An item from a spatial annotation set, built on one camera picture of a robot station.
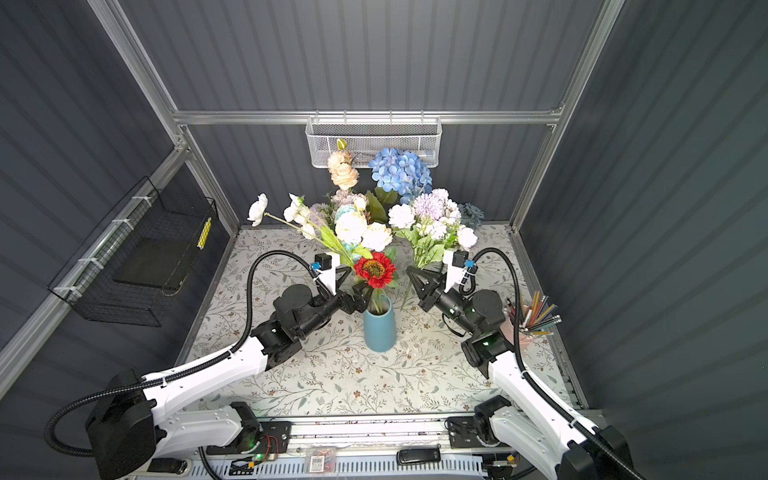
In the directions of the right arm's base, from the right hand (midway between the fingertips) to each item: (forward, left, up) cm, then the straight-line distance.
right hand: (411, 275), depth 67 cm
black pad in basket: (+7, +65, -2) cm, 65 cm away
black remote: (-31, -2, -32) cm, 45 cm away
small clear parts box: (-33, +21, -28) cm, 48 cm away
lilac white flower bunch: (+23, +25, -2) cm, 34 cm away
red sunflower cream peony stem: (+1, +8, +2) cm, 8 cm away
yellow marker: (+18, +57, -3) cm, 60 cm away
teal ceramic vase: (-6, +8, -13) cm, 16 cm away
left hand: (+3, +12, -3) cm, 12 cm away
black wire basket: (-5, +68, +6) cm, 69 cm away
